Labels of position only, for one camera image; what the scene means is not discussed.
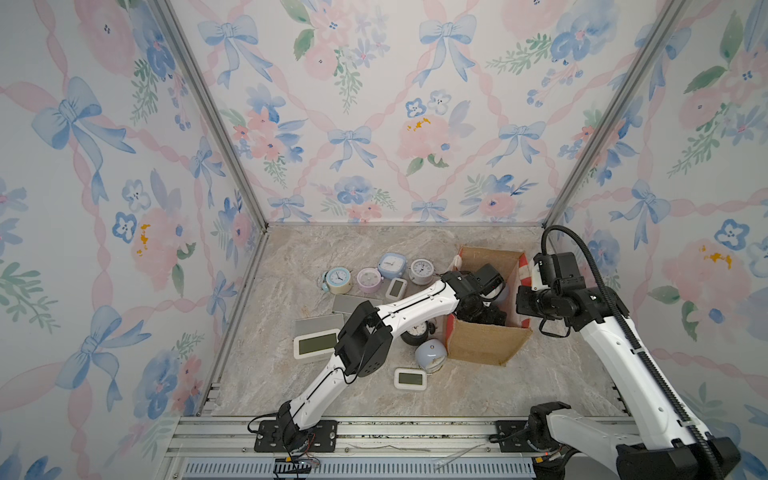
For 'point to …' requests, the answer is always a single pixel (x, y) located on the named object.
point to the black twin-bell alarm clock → (416, 335)
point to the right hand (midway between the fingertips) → (524, 298)
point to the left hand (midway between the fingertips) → (497, 328)
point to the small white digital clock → (396, 288)
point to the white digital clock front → (410, 379)
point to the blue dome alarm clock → (431, 355)
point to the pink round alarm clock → (368, 279)
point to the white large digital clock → (314, 341)
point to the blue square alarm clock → (391, 265)
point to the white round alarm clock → (421, 271)
